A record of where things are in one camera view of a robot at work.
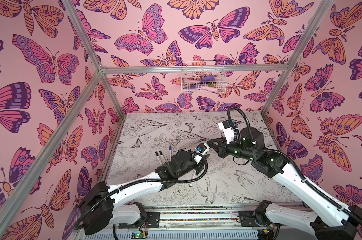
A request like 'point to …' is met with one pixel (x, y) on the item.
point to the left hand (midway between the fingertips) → (209, 152)
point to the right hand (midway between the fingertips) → (209, 139)
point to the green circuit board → (138, 235)
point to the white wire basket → (203, 77)
